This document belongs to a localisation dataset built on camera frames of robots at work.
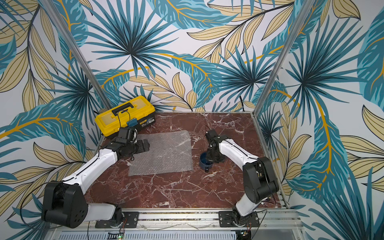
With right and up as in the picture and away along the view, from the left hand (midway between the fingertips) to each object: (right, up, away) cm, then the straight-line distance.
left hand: (142, 148), depth 86 cm
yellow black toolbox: (-6, +22, +11) cm, 25 cm away
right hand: (+41, -7, +3) cm, 42 cm away
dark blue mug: (+36, -8, -1) cm, 37 cm away
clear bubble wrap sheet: (+14, -4, +11) cm, 18 cm away
